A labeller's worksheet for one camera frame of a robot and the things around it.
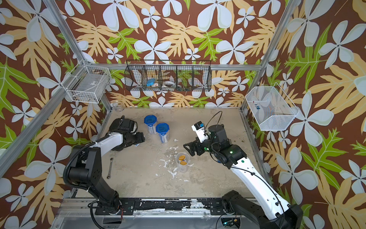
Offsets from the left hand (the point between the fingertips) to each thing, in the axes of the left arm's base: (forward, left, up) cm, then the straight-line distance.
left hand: (141, 137), depth 96 cm
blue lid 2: (+2, -15, +8) cm, 17 cm away
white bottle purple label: (-17, -29, +6) cm, 34 cm away
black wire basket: (+36, -19, +25) cm, 47 cm away
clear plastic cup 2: (+7, -6, -1) cm, 9 cm away
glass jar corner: (+35, +27, -5) cm, 45 cm away
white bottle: (-21, -29, +7) cm, 36 cm away
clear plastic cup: (-22, -28, +1) cm, 35 cm away
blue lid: (+9, -6, +8) cm, 13 cm away
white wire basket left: (+21, +31, +29) cm, 47 cm away
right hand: (-14, -32, +19) cm, 40 cm away
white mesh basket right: (+7, -82, +22) cm, 85 cm away
